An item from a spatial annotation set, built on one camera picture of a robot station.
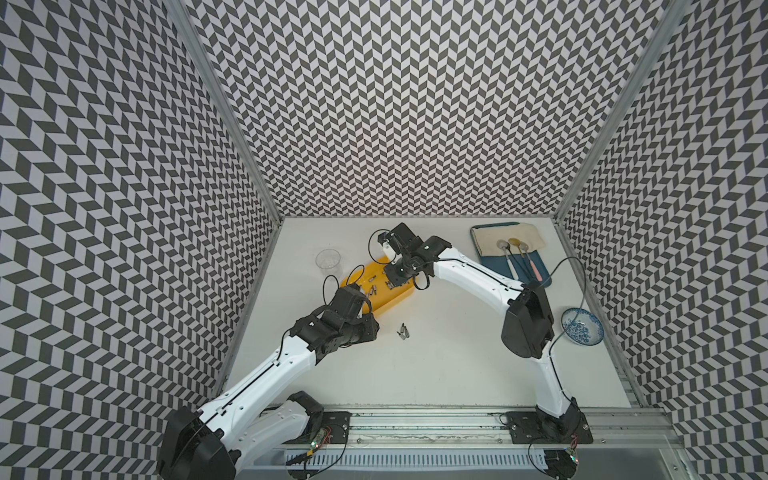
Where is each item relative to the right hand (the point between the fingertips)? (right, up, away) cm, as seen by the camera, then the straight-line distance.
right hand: (394, 276), depth 88 cm
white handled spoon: (+40, +9, +20) cm, 46 cm away
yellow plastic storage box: (-8, -4, +11) cm, 14 cm away
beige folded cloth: (+34, +12, +21) cm, 42 cm away
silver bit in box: (-8, -2, +11) cm, 14 cm away
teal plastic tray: (+45, +3, +17) cm, 48 cm away
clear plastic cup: (-23, +4, +13) cm, 27 cm away
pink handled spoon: (+48, +8, +20) cm, 52 cm away
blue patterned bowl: (+57, -16, +1) cm, 59 cm away
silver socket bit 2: (+3, -18, +1) cm, 18 cm away
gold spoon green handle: (+45, +10, +23) cm, 52 cm away
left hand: (-5, -14, -9) cm, 17 cm away
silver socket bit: (+2, -16, +2) cm, 17 cm away
